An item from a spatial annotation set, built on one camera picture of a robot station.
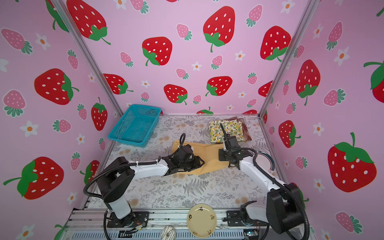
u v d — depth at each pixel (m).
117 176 0.52
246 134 1.07
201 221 0.74
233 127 1.07
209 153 0.98
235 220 0.73
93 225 0.72
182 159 0.70
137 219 0.73
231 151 0.66
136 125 1.15
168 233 0.69
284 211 0.41
